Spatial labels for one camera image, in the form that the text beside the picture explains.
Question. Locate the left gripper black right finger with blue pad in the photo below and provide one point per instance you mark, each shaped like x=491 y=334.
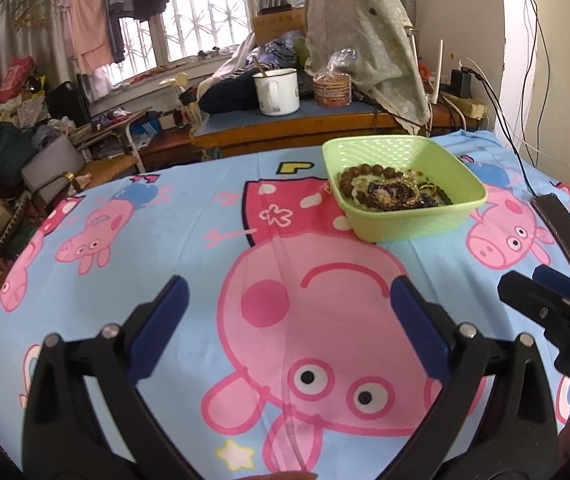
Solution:
x=517 y=435

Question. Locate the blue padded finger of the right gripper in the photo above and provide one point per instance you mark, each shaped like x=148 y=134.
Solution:
x=553 y=280

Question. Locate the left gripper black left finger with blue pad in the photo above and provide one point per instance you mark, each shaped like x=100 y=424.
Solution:
x=62 y=437

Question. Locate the green plastic tray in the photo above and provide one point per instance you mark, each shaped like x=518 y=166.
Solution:
x=424 y=155

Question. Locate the pile of mixed jewelry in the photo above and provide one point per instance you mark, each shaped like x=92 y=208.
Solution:
x=387 y=189

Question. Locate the black smartphone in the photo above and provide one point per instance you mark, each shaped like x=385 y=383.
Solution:
x=556 y=217

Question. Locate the blue cartoon pig bedsheet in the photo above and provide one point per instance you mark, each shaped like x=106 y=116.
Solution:
x=289 y=356

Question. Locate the white wifi router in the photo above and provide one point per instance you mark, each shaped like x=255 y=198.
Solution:
x=433 y=99

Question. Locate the wooden chair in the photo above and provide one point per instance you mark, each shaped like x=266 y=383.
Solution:
x=109 y=153

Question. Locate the stack of bangles in bag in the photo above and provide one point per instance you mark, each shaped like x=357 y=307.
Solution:
x=332 y=85

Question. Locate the white enamel mug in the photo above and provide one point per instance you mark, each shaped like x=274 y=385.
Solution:
x=278 y=92

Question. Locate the grey dotted cloth cover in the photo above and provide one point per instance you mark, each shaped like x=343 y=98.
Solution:
x=385 y=68

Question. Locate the wooden desk with blue top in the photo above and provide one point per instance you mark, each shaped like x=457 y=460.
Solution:
x=242 y=133

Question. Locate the dark blue clothes pile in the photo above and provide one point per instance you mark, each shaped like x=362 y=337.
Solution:
x=233 y=94

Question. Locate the cardboard box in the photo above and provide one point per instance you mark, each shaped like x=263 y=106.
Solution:
x=268 y=27

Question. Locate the hanging pink garment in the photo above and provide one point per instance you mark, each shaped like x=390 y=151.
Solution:
x=88 y=30

